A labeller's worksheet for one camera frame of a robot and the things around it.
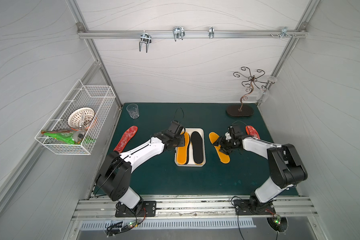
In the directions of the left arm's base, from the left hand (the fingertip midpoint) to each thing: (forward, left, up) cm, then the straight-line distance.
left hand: (183, 140), depth 87 cm
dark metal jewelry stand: (+34, -44, -9) cm, 56 cm away
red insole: (+8, +40, -11) cm, 42 cm away
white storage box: (-8, -5, -11) cm, 14 cm away
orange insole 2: (-6, -25, -10) cm, 28 cm away
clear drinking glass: (+30, +39, -6) cm, 49 cm away
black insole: (+1, -9, -10) cm, 14 cm away
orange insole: (-2, 0, -9) cm, 10 cm away
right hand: (+2, -21, -8) cm, 23 cm away
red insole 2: (+16, -48, -11) cm, 51 cm away
